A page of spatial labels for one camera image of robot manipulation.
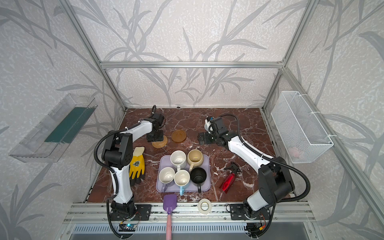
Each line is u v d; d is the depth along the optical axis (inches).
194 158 35.9
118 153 21.6
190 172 30.4
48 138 25.1
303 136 24.1
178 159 35.7
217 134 25.7
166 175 33.1
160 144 39.0
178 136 40.7
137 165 34.1
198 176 33.2
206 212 29.1
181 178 32.5
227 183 31.6
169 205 29.1
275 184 17.0
